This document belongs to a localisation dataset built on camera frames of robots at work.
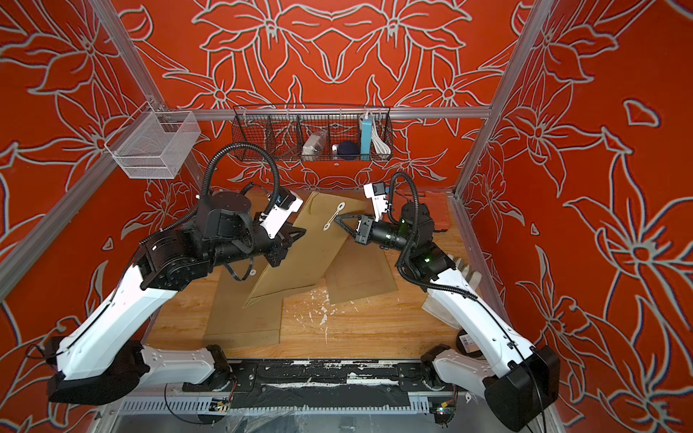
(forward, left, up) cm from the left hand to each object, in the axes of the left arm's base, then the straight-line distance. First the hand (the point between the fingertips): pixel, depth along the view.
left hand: (303, 227), depth 57 cm
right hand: (+4, -5, -3) cm, 7 cm away
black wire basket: (+54, +9, -11) cm, 56 cm away
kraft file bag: (-9, +27, -41) cm, 50 cm away
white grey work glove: (0, -38, -40) cm, 55 cm away
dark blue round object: (+47, -7, -13) cm, 49 cm away
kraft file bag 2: (+12, -13, -40) cm, 43 cm away
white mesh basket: (+38, +59, -7) cm, 71 cm away
